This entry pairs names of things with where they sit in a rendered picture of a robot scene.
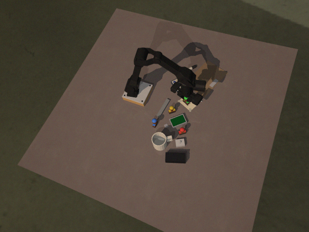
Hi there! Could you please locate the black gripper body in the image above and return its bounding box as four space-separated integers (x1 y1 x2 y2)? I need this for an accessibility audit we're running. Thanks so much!
170 82 202 105

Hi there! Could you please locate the cream mug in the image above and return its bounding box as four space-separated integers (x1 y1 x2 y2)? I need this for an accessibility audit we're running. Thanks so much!
152 132 172 151

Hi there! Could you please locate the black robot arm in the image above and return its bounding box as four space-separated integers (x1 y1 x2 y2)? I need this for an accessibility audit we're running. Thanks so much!
125 48 206 98

